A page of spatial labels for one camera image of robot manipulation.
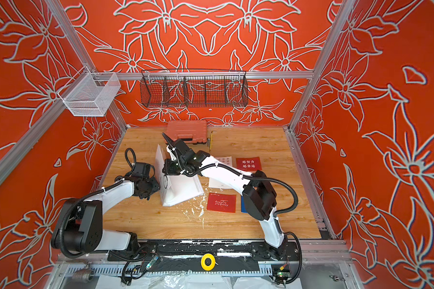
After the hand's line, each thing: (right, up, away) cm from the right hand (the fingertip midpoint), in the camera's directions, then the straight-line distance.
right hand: (160, 167), depth 78 cm
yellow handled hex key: (+21, +13, +35) cm, 43 cm away
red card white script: (+27, -19, +10) cm, 35 cm away
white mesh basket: (-42, +37, +14) cm, 57 cm away
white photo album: (+5, -11, +8) cm, 14 cm away
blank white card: (+25, -10, +15) cm, 31 cm away
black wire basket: (+12, +41, +20) cm, 48 cm away
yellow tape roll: (+21, -38, -9) cm, 45 cm away
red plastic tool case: (+10, +18, +34) cm, 40 cm away
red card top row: (+44, -1, +23) cm, 49 cm away
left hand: (-6, -12, +15) cm, 20 cm away
